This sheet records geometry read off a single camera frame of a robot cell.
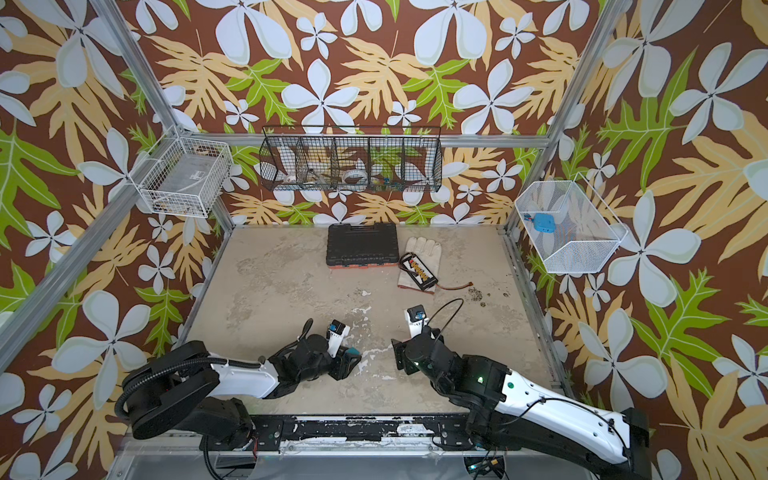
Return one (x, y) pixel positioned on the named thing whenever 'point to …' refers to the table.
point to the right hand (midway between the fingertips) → (400, 339)
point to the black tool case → (356, 246)
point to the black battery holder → (422, 275)
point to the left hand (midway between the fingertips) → (354, 351)
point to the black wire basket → (352, 158)
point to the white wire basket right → (587, 232)
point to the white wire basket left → (188, 179)
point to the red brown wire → (453, 289)
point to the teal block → (354, 351)
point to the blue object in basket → (544, 222)
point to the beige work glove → (428, 253)
